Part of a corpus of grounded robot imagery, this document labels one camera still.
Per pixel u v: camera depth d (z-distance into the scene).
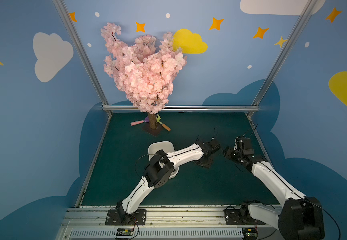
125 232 0.72
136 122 1.15
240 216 0.73
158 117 1.17
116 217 0.66
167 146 0.98
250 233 0.73
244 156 0.64
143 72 0.63
